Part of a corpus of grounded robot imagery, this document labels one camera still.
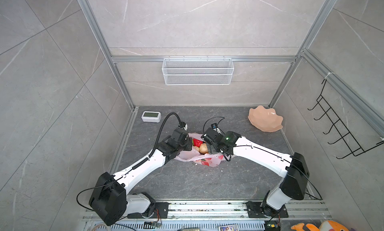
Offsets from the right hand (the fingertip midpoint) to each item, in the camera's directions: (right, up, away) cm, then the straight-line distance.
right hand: (217, 143), depth 82 cm
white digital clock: (-46, +15, +25) cm, 55 cm away
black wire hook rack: (+52, +2, -23) cm, 57 cm away
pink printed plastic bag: (-13, -5, -7) cm, 16 cm away
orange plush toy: (+46, -33, -18) cm, 59 cm away
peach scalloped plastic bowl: (+40, +14, +27) cm, 50 cm away
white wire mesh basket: (-11, +46, +19) cm, 51 cm away
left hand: (-16, +3, +1) cm, 16 cm away
